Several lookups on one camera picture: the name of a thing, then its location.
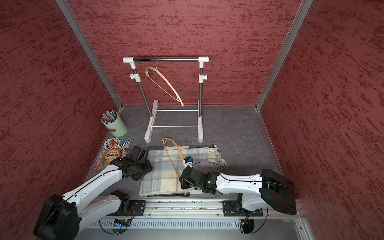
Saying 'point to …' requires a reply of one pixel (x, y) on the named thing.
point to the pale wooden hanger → (180, 100)
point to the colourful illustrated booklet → (114, 147)
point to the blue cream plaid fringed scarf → (167, 164)
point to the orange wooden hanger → (164, 141)
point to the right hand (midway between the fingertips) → (180, 184)
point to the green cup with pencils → (112, 120)
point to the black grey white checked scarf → (162, 147)
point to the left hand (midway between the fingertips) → (149, 173)
